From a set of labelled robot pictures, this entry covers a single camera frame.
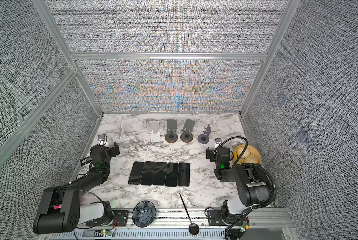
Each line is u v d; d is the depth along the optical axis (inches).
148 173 34.6
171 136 40.7
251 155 36.4
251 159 34.6
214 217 28.8
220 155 28.9
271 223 28.8
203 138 40.7
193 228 27.8
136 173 35.3
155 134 40.4
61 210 16.5
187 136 40.7
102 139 28.8
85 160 36.3
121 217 28.8
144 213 29.3
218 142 31.9
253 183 18.2
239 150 36.4
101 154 26.2
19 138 23.8
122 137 39.9
